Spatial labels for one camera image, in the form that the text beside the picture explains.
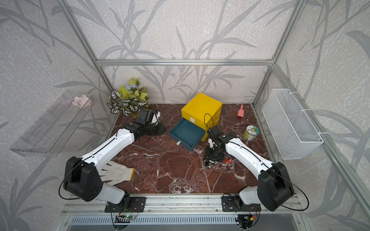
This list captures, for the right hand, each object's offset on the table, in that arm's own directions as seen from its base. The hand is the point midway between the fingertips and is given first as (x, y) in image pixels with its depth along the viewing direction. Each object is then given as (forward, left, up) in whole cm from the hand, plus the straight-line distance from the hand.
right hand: (206, 158), depth 82 cm
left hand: (+14, +23, +9) cm, 29 cm away
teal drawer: (+15, +11, +1) cm, 19 cm away
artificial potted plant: (+30, +48, +18) cm, 59 cm away
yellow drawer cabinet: (+24, +1, +13) cm, 27 cm away
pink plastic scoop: (+42, -31, -8) cm, 52 cm away
